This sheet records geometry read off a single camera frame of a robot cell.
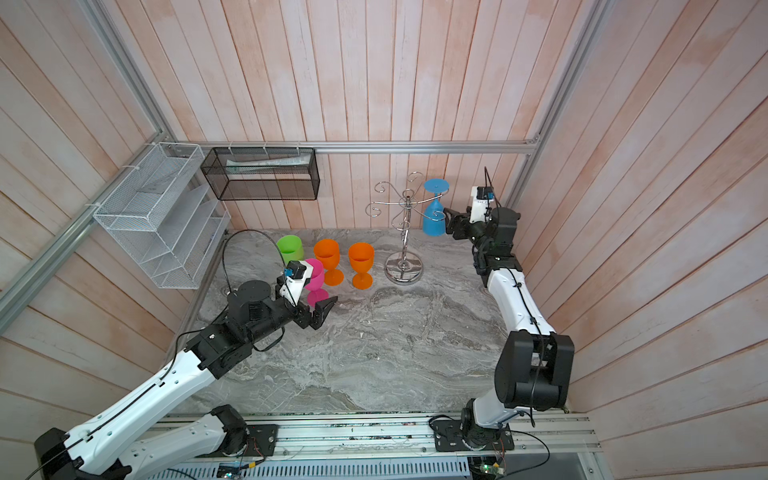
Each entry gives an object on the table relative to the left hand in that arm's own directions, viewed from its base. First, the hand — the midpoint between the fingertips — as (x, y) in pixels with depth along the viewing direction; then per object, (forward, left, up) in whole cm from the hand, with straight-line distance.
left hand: (322, 294), depth 70 cm
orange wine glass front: (+24, +3, -13) cm, 27 cm away
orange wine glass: (+22, -8, -13) cm, 26 cm away
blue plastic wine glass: (+21, -29, +6) cm, 36 cm away
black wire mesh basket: (+48, +26, +1) cm, 55 cm away
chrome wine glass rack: (+28, -23, -25) cm, 44 cm away
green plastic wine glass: (+29, +16, -16) cm, 37 cm away
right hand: (+25, -35, +6) cm, 44 cm away
